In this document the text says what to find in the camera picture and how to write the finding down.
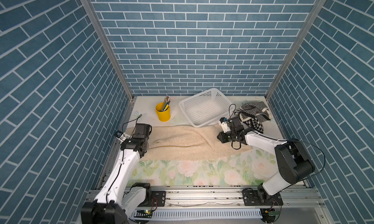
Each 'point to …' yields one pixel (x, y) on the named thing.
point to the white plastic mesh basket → (206, 108)
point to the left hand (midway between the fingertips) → (141, 141)
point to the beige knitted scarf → (174, 141)
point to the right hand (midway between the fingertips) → (220, 136)
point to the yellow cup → (162, 116)
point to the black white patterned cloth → (253, 114)
